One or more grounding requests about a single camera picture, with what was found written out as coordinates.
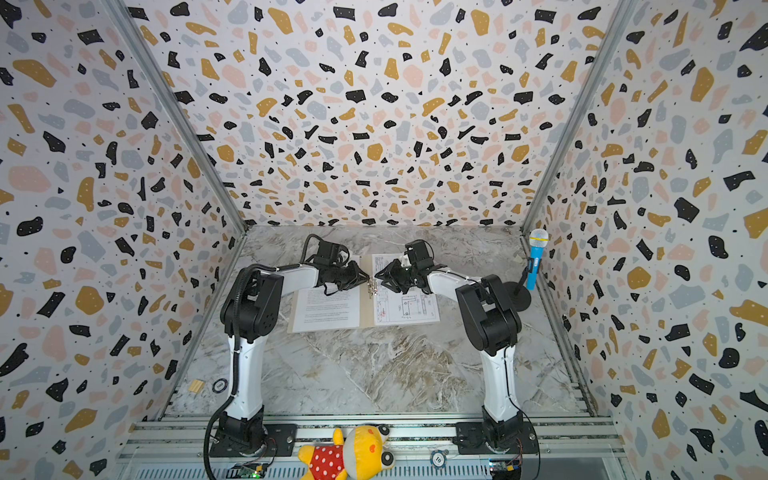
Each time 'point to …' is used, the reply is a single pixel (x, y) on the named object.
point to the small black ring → (225, 385)
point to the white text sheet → (315, 311)
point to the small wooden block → (196, 386)
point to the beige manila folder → (367, 297)
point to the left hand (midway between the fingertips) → (371, 272)
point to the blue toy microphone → (538, 240)
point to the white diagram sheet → (393, 308)
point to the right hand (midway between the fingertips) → (371, 272)
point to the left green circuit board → (255, 470)
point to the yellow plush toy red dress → (360, 455)
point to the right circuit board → (505, 469)
